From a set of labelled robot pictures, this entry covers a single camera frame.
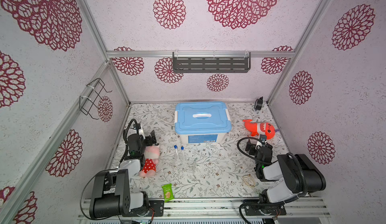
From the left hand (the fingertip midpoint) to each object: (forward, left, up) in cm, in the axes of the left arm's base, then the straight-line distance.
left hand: (146, 134), depth 91 cm
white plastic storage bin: (-2, -34, -2) cm, 34 cm away
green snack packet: (-31, -15, -8) cm, 35 cm away
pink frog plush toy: (-11, -5, -3) cm, 13 cm away
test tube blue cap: (-13, -23, +6) cm, 27 cm away
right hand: (-3, -69, -2) cm, 69 cm away
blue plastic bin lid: (+6, -34, +8) cm, 36 cm away
